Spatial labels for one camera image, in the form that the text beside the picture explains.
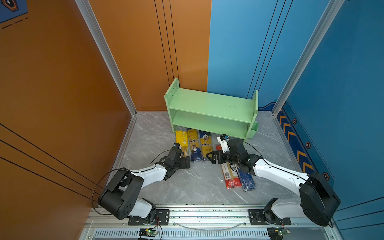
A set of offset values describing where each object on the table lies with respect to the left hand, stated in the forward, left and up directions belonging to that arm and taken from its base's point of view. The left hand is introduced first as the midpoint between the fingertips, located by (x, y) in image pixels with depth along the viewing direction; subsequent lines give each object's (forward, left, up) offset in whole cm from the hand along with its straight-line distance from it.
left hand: (184, 158), depth 93 cm
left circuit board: (-37, +16, -3) cm, 40 cm away
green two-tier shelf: (+15, -14, +25) cm, 33 cm away
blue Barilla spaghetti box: (-15, -35, +3) cm, 38 cm away
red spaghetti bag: (-10, -27, +2) cm, 29 cm away
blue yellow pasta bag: (+11, -14, +1) cm, 18 cm away
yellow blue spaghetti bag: (+4, -7, +1) cm, 8 cm away
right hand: (-2, -16, +10) cm, 19 cm away
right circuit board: (-37, -46, -3) cm, 59 cm away
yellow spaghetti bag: (+15, +3, +1) cm, 16 cm away
